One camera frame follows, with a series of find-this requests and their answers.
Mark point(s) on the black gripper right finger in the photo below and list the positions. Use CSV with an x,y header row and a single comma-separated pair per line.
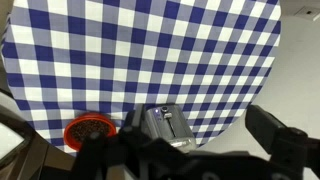
x,y
280,140

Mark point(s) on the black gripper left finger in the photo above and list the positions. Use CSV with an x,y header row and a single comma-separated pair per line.
x,y
131,128

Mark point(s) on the silver toaster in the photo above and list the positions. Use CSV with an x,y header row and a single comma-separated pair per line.
x,y
181,133

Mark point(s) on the dark coffee beans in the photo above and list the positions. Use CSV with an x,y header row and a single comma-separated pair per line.
x,y
88,128

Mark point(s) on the large red bowl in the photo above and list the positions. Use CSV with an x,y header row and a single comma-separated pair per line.
x,y
71,132

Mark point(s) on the blue white checkered tablecloth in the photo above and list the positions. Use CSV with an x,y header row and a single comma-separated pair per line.
x,y
100,50

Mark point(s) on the white wall outlet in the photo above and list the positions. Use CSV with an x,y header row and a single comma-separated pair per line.
x,y
308,12

